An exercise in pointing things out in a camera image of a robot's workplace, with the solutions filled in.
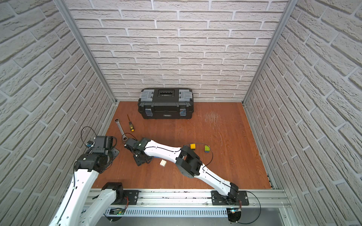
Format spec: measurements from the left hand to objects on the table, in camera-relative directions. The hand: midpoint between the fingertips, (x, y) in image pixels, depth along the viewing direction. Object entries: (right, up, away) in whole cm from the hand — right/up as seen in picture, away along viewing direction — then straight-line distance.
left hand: (115, 149), depth 75 cm
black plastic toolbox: (+25, +27, +22) cm, 43 cm away
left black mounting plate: (+9, -26, 0) cm, 28 cm away
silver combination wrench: (-4, +3, +21) cm, 21 cm away
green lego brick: (+53, -3, +14) cm, 54 cm away
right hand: (+12, -10, +12) cm, 20 cm away
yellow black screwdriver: (-3, +11, +28) cm, 30 cm away
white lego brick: (+25, -11, +10) cm, 29 cm away
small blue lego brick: (+53, -5, +15) cm, 55 cm away
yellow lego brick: (+44, -3, +20) cm, 48 cm away
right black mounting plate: (+57, -26, -3) cm, 63 cm away
